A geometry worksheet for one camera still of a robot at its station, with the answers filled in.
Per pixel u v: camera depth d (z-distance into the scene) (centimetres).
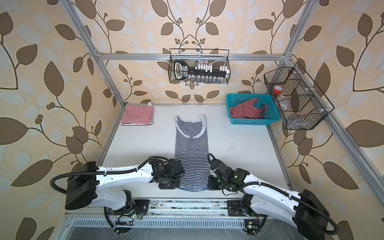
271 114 106
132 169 50
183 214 74
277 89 87
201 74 85
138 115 110
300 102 82
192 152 94
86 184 41
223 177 61
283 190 47
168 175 58
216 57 91
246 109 113
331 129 58
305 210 41
